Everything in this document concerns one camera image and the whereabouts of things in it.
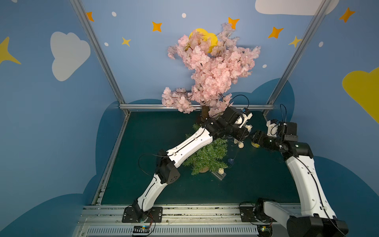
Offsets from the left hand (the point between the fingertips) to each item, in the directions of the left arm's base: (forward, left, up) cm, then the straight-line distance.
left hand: (248, 129), depth 74 cm
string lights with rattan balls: (-3, +2, -10) cm, 11 cm away
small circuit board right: (-40, -10, -32) cm, 52 cm away
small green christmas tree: (-13, +20, -7) cm, 25 cm away
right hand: (-1, -6, -4) cm, 7 cm away
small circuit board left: (-41, +53, -32) cm, 74 cm away
